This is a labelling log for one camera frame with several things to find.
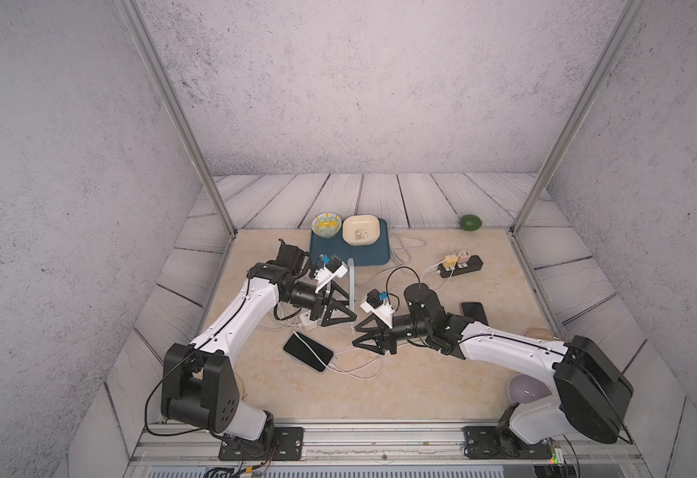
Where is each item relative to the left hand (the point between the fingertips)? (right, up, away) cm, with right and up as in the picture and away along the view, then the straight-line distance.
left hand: (353, 310), depth 72 cm
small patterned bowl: (-11, +24, +46) cm, 54 cm away
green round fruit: (+45, +26, +46) cm, 70 cm away
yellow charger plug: (+32, +11, +29) cm, 44 cm away
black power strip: (+43, +10, +36) cm, 57 cm away
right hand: (+1, -7, +1) cm, 7 cm away
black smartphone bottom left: (-17, -14, +18) cm, 29 cm away
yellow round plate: (-31, -23, +9) cm, 39 cm away
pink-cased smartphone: (+39, -5, +25) cm, 46 cm away
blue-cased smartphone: (0, +3, -5) cm, 6 cm away
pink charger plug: (+37, +12, +30) cm, 50 cm away
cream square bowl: (+2, +22, +46) cm, 51 cm away
